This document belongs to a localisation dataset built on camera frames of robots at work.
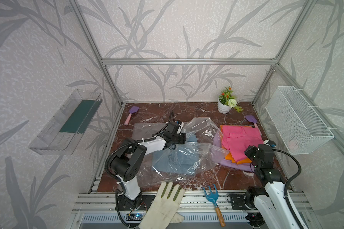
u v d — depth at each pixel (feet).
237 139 2.93
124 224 2.22
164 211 2.31
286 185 1.69
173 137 2.44
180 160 2.71
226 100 3.35
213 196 2.46
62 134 2.07
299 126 2.11
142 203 2.37
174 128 2.43
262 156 1.93
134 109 3.79
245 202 2.39
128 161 1.56
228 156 2.77
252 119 3.55
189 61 3.08
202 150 2.74
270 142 2.29
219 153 2.87
